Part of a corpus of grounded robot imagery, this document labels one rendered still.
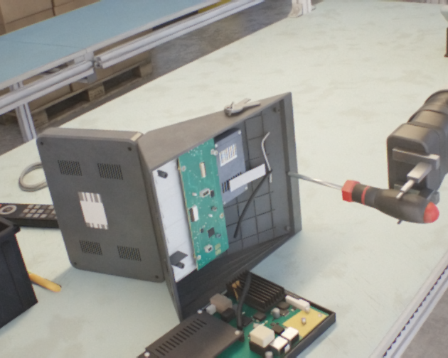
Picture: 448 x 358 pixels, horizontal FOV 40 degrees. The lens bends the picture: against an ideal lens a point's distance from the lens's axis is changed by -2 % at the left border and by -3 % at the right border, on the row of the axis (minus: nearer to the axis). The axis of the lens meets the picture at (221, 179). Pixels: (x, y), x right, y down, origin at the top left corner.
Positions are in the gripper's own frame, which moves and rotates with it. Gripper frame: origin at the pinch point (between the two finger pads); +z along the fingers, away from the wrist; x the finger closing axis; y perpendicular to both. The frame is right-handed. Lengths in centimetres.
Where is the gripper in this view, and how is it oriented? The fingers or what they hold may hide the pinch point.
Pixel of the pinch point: (398, 210)
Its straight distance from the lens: 59.4
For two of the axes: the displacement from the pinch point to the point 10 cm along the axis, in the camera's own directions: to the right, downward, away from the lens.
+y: -7.4, -2.3, 6.4
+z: -6.5, 4.9, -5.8
